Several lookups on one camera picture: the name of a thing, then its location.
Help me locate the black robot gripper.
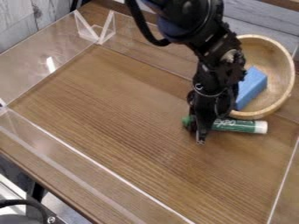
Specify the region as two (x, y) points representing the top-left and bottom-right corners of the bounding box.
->
(185, 23), (247, 144)

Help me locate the green Expo marker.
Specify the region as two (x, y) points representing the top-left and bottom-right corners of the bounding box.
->
(181, 115), (268, 134)

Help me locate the brown wooden bowl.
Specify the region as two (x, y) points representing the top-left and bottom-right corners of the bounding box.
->
(229, 34), (295, 120)

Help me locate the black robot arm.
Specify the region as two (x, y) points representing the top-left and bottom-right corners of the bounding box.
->
(144, 0), (247, 144)

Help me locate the blue foam block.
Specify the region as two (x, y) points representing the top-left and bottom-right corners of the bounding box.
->
(235, 66), (267, 111)

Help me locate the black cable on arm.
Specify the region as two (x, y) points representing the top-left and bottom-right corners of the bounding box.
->
(124, 0), (173, 47)

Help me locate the black cable bottom left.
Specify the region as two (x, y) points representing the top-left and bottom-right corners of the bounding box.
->
(0, 199), (48, 224)

